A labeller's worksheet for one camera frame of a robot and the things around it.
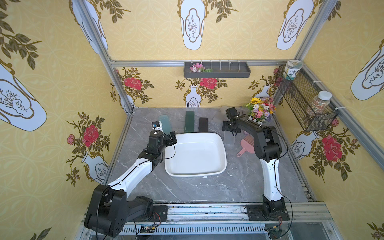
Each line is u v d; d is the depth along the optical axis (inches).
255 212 28.8
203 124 43.6
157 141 25.3
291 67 33.4
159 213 28.9
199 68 34.6
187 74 34.7
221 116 44.6
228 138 39.7
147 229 28.8
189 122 45.3
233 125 32.6
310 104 27.2
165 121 44.5
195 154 37.7
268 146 23.8
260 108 38.4
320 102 25.8
